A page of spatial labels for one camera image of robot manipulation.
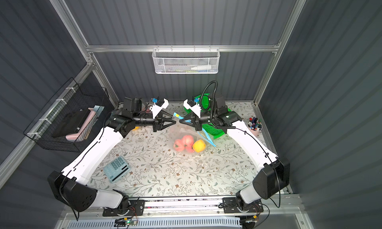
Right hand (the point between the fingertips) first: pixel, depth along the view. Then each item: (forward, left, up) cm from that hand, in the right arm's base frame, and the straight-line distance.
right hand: (181, 122), depth 67 cm
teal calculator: (-11, +39, -30) cm, 51 cm away
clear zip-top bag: (+4, +3, -13) cm, 14 cm away
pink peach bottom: (-1, -3, -26) cm, 26 cm away
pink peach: (+1, +3, -23) cm, 23 cm away
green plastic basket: (-2, -13, -2) cm, 13 cm away
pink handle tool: (-8, +46, 0) cm, 47 cm away
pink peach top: (+1, -2, -18) cm, 18 cm away
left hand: (0, +3, +1) cm, 3 cm away
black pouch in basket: (0, +52, -2) cm, 52 cm away
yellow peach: (-2, -8, -19) cm, 21 cm away
